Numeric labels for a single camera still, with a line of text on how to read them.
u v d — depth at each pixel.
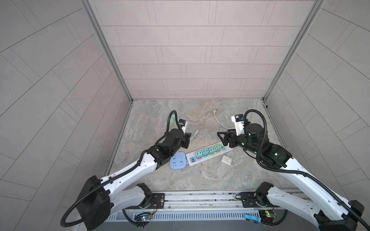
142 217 0.65
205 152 0.81
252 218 0.65
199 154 0.81
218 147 0.83
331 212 0.39
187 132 0.76
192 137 0.94
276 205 0.58
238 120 0.59
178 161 0.81
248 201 0.71
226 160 0.83
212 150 0.82
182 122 0.66
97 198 0.38
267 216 0.68
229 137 0.59
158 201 0.71
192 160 0.82
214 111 1.08
